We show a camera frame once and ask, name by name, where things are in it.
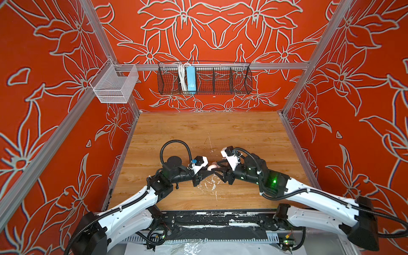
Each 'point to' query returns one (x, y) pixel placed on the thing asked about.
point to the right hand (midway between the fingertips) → (214, 164)
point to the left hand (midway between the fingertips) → (212, 168)
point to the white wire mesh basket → (114, 83)
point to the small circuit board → (287, 244)
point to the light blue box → (191, 83)
